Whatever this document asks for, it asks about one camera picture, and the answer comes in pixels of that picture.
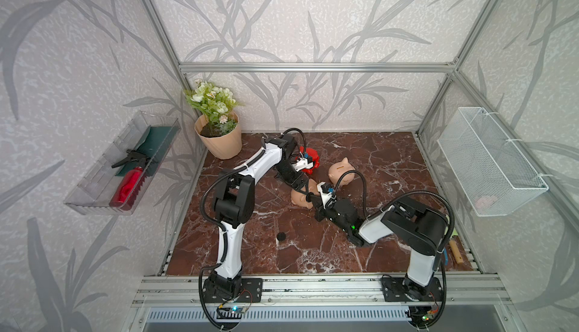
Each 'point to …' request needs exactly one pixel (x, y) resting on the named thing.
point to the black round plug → (281, 236)
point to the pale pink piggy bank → (338, 168)
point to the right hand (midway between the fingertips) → (309, 196)
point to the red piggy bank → (314, 154)
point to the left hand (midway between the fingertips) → (300, 187)
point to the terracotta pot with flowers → (218, 130)
